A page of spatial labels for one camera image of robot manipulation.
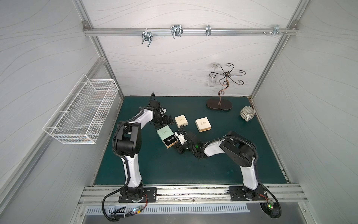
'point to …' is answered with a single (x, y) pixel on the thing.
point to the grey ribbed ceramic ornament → (247, 113)
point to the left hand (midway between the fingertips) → (169, 124)
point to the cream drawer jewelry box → (203, 124)
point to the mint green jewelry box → (167, 136)
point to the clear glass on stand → (212, 79)
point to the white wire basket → (82, 115)
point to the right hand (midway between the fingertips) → (172, 145)
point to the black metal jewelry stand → (219, 104)
